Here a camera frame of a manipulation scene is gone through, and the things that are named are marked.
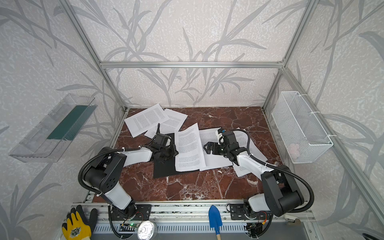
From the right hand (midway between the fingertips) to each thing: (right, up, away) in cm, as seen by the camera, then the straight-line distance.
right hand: (210, 143), depth 89 cm
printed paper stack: (+2, -11, 0) cm, 11 cm away
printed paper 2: (-25, +11, +20) cm, 34 cm away
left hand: (-18, -4, +5) cm, 19 cm away
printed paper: (-13, -8, +6) cm, 17 cm away
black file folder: (-24, -14, -4) cm, 28 cm away
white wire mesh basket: (+38, +5, -27) cm, 47 cm away
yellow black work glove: (-62, -36, -21) cm, 75 cm away
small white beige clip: (+38, -34, -19) cm, 54 cm away
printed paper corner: (-48, +14, +24) cm, 56 cm away
